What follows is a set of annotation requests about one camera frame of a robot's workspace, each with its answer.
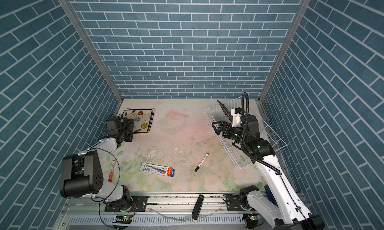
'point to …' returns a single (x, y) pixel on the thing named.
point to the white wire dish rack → (230, 110)
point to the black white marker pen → (201, 162)
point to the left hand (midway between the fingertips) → (134, 123)
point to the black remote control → (198, 206)
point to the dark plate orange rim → (226, 111)
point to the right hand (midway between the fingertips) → (216, 124)
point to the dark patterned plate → (143, 118)
